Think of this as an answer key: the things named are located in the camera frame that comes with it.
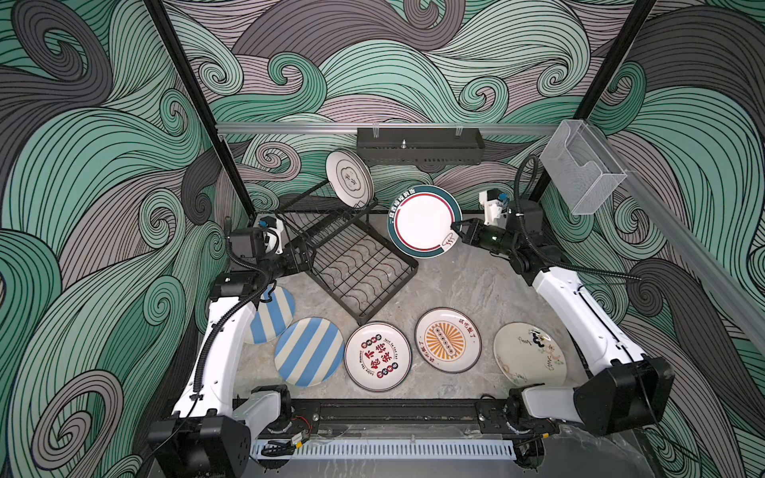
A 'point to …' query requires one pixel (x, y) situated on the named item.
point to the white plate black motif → (350, 177)
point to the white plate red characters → (378, 357)
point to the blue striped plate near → (309, 351)
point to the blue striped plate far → (273, 317)
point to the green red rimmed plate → (420, 219)
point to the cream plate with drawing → (528, 355)
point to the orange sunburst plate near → (447, 339)
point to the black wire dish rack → (354, 263)
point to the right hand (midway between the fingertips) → (449, 225)
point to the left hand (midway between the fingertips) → (300, 250)
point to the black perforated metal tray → (419, 145)
